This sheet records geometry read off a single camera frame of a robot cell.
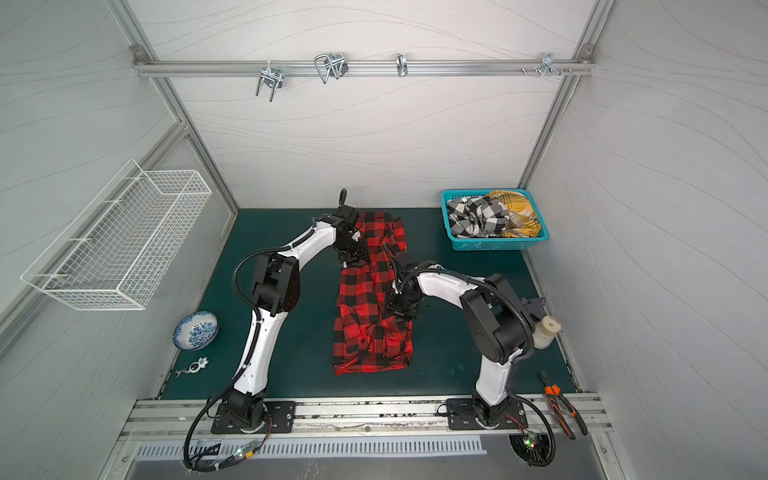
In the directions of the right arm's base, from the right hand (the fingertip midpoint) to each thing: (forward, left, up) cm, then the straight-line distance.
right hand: (390, 311), depth 90 cm
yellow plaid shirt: (+33, -44, +7) cm, 56 cm away
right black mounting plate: (-26, -19, -2) cm, 33 cm away
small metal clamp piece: (-19, +53, 0) cm, 56 cm away
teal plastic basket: (+27, -37, +1) cm, 46 cm away
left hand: (+20, +7, 0) cm, 21 cm away
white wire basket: (-2, +63, +30) cm, 70 cm away
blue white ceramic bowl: (-9, +57, 0) cm, 58 cm away
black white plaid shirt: (+37, -30, +5) cm, 47 cm away
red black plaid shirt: (-8, +6, +1) cm, 11 cm away
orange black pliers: (-19, -44, -3) cm, 48 cm away
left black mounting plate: (-29, +26, -2) cm, 39 cm away
